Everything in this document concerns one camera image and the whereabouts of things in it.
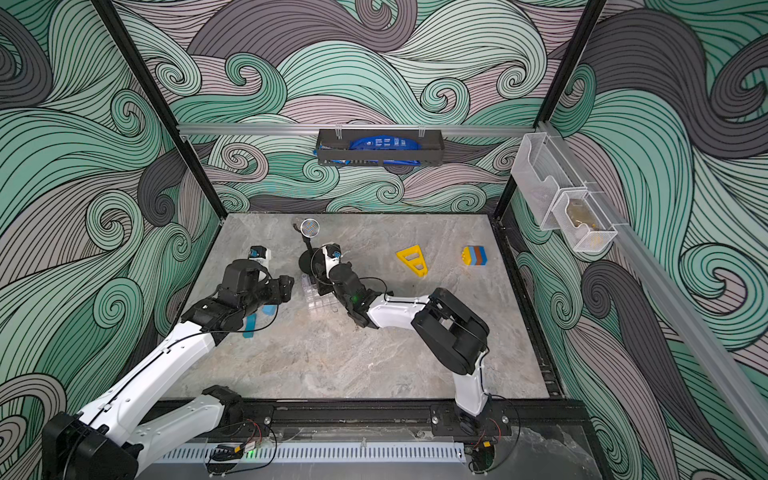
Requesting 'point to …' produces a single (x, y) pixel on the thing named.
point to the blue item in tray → (381, 143)
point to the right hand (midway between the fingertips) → (326, 263)
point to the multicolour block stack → (474, 255)
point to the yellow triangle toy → (414, 259)
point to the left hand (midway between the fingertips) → (283, 276)
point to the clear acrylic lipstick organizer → (320, 304)
